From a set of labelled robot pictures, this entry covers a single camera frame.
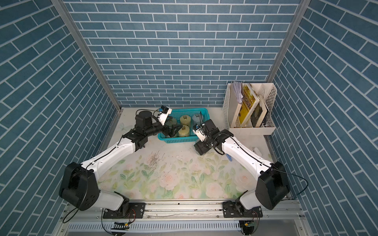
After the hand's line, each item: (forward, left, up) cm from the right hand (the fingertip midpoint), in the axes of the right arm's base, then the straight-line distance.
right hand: (203, 144), depth 84 cm
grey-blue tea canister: (+23, +5, -4) cm, 24 cm away
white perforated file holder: (+45, -45, +7) cm, 63 cm away
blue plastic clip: (0, -17, -13) cm, 22 cm away
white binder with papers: (+25, -17, +16) cm, 34 cm away
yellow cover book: (+29, -29, +9) cm, 42 cm away
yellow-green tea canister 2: (+11, +13, -4) cm, 17 cm away
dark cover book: (+27, -37, +1) cm, 45 cm away
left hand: (+5, +13, +12) cm, 18 cm away
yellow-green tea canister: (+22, +13, -4) cm, 26 cm away
